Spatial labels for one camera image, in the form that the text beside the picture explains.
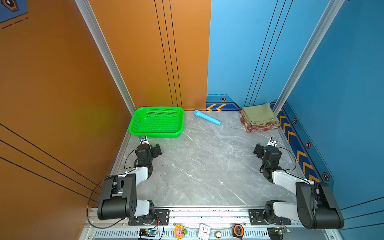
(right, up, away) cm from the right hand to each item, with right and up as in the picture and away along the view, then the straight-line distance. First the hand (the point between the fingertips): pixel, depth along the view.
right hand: (265, 146), depth 90 cm
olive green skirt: (+5, +21, +19) cm, 28 cm away
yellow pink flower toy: (-49, -35, -24) cm, 65 cm away
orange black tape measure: (-23, -35, -23) cm, 48 cm away
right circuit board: (-4, -39, -20) cm, 44 cm away
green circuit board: (-65, -39, -19) cm, 78 cm away
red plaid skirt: (+2, +11, +15) cm, 19 cm away
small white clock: (-38, -37, -22) cm, 57 cm away
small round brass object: (-32, -36, -24) cm, 54 cm away
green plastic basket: (-71, +15, +23) cm, 76 cm away
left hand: (-71, +1, +2) cm, 71 cm away
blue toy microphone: (-40, +22, +26) cm, 53 cm away
